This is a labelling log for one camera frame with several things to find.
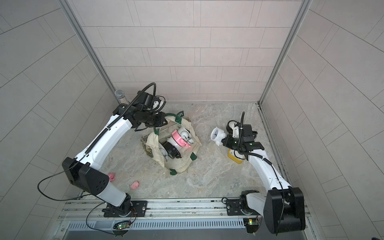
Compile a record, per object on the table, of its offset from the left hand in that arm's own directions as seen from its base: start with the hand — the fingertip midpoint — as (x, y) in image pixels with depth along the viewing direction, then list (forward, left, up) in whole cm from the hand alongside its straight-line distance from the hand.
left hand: (171, 120), depth 77 cm
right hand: (-4, -28, -11) cm, 30 cm away
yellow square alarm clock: (-17, -34, -6) cm, 39 cm away
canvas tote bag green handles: (-8, -1, -13) cm, 15 cm away
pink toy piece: (-26, +18, -22) cm, 38 cm away
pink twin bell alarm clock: (-3, -4, -14) cm, 15 cm away
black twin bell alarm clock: (-9, +1, -14) cm, 17 cm away
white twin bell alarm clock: (-2, -7, -11) cm, 14 cm away
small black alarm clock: (+11, -36, -19) cm, 42 cm away
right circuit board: (-42, -40, -23) cm, 62 cm away
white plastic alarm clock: (-2, -25, -10) cm, 27 cm away
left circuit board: (-42, +19, -20) cm, 50 cm away
